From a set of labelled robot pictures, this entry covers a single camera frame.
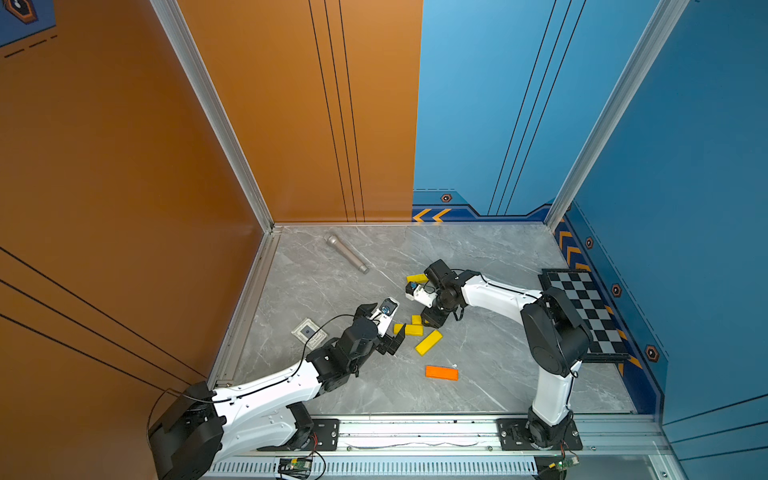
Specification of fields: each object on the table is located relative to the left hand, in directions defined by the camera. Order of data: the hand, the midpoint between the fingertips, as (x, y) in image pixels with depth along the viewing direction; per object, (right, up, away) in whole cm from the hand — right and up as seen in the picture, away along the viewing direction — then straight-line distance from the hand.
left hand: (391, 311), depth 81 cm
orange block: (+14, -18, +3) cm, 23 cm away
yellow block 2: (+11, -11, +8) cm, 18 cm away
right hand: (+12, -4, +13) cm, 18 cm away
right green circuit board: (+40, -34, -11) cm, 54 cm away
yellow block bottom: (+6, -7, +9) cm, 13 cm away
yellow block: (+8, -4, +10) cm, 13 cm away
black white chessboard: (+62, -11, +4) cm, 63 cm away
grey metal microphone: (-22, +20, +31) cm, 43 cm away
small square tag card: (-26, -7, +11) cm, 29 cm away
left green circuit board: (-23, -36, -9) cm, 44 cm away
